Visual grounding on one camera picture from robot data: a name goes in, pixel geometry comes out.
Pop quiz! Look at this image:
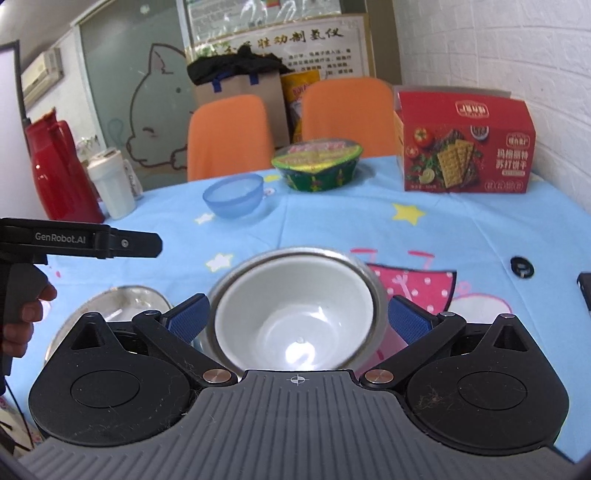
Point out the orange chair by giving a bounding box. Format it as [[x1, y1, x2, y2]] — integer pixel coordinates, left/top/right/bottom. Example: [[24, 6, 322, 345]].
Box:
[[301, 77, 400, 158], [187, 95, 274, 182]]

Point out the large white patterned plate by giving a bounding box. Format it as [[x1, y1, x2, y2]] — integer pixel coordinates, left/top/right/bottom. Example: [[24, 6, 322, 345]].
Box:
[[44, 285, 172, 363]]

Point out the left orange chair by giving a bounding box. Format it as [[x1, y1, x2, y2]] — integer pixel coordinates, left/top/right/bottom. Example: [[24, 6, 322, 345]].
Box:
[[187, 95, 274, 182]]

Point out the white air conditioner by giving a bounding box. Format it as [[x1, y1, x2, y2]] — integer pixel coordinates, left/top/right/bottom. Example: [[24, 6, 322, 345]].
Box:
[[21, 47, 63, 109]]

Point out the yellow snack bag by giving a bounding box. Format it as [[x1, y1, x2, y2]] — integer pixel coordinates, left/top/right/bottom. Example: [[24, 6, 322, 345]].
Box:
[[280, 69, 321, 143]]

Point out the stainless steel bowl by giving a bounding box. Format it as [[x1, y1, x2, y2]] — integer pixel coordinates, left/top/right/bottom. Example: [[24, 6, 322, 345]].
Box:
[[193, 246, 390, 372]]

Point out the left hand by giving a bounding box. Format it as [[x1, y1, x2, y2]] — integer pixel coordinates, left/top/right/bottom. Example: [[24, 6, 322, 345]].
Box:
[[2, 283, 57, 358]]

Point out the brown paper bag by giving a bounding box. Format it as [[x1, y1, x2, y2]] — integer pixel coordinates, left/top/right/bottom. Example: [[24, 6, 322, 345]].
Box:
[[193, 68, 292, 149]]

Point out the red cracker box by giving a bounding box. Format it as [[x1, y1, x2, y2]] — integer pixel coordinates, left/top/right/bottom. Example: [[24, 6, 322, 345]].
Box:
[[394, 91, 536, 194]]

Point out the green instant noodle bowl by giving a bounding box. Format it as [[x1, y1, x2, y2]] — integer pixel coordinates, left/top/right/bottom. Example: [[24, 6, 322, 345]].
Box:
[[271, 139, 363, 193]]

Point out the framed chinese text poster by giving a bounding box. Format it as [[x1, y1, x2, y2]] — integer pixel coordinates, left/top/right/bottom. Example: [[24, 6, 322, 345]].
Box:
[[186, 14, 376, 80]]

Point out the red thermos jug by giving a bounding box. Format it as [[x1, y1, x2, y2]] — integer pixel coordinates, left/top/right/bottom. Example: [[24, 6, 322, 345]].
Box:
[[25, 108, 105, 224]]

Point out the blue plastic bowl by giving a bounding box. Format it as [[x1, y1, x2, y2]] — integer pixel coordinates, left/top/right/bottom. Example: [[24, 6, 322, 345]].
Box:
[[202, 173, 263, 219]]

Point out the blue cartoon tablecloth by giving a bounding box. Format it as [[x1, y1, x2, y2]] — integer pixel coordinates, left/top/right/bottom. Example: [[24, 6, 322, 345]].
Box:
[[6, 157, 590, 460]]

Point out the right orange chair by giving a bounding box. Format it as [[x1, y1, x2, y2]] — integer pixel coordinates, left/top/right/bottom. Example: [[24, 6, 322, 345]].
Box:
[[301, 77, 400, 158]]

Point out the black round cap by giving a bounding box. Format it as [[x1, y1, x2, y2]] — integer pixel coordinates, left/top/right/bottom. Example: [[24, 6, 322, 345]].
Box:
[[510, 256, 535, 279]]

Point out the white ceramic bowl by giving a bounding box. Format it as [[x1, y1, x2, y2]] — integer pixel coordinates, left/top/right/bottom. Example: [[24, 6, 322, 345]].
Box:
[[214, 254, 376, 371]]

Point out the white tumbler cup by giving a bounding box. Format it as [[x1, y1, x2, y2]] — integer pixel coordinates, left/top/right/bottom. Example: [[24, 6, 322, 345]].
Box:
[[87, 148, 135, 219]]

